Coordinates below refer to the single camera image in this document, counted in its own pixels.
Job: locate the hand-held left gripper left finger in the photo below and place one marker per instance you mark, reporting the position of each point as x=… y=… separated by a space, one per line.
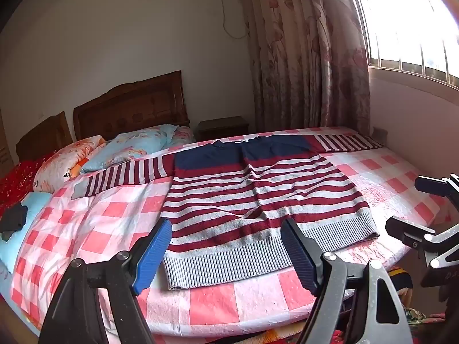
x=152 y=258

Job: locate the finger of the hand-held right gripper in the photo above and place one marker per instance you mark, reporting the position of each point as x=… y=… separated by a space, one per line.
x=407 y=230
x=432 y=185

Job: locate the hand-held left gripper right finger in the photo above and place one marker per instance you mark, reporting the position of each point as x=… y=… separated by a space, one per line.
x=299 y=254

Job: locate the red grey striped sweater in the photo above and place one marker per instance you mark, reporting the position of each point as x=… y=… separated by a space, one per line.
x=251 y=193

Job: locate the yellow black striped item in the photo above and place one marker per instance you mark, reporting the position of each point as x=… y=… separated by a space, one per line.
x=401 y=277

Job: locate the pink checked bed sheet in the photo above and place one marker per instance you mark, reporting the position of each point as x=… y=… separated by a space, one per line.
x=107 y=215

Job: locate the blue floral pillow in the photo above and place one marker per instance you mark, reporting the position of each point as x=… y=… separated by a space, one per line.
x=129 y=147

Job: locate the window grille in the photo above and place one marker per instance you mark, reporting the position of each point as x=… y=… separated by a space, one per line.
x=412 y=61

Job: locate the orange floral pillow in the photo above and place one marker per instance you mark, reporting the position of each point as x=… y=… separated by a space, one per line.
x=61 y=161

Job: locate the dark cloth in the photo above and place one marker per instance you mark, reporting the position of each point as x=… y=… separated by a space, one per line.
x=12 y=220

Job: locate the dark wooden nightstand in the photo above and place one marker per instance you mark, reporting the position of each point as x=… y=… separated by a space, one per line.
x=222 y=128

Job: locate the large wooden headboard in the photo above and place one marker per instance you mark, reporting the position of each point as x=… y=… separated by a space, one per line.
x=132 y=107

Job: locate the red cloth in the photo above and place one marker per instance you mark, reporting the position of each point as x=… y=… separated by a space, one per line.
x=18 y=175

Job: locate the small wooden headboard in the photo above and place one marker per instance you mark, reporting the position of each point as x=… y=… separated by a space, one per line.
x=43 y=136

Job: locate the cardboard box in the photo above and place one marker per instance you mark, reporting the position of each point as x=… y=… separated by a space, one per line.
x=5 y=150

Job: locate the pink floral curtain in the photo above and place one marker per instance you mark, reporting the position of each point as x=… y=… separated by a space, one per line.
x=304 y=50

